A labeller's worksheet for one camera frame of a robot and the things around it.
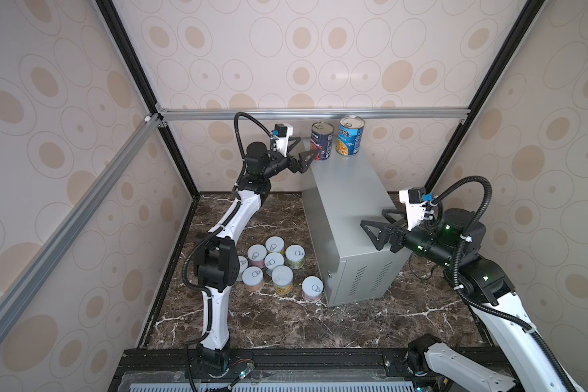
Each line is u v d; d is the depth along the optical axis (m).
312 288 0.83
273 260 0.90
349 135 0.79
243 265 0.90
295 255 0.92
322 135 0.76
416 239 0.52
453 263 0.44
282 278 0.84
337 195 0.73
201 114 0.94
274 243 0.95
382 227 0.52
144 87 0.83
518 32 0.71
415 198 0.51
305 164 0.74
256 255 0.92
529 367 0.38
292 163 0.73
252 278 0.86
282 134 0.69
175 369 0.73
